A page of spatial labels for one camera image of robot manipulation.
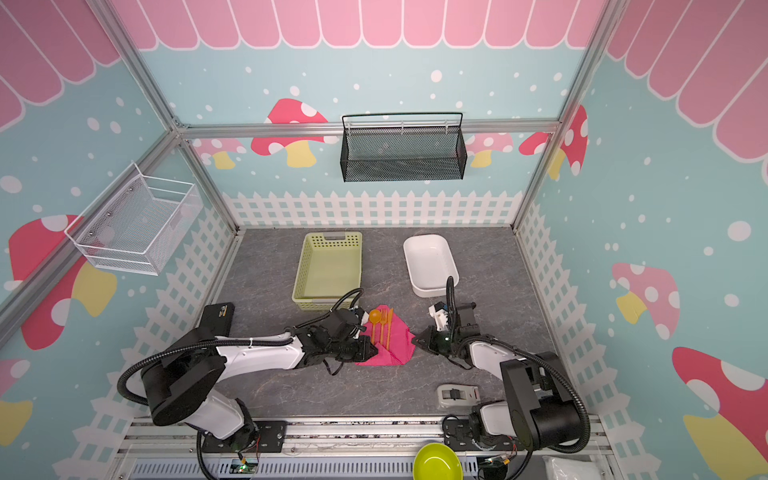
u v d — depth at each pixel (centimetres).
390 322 94
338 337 69
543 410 42
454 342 71
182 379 44
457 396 77
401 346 89
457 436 74
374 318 95
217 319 94
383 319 94
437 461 71
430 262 109
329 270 106
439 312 85
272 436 74
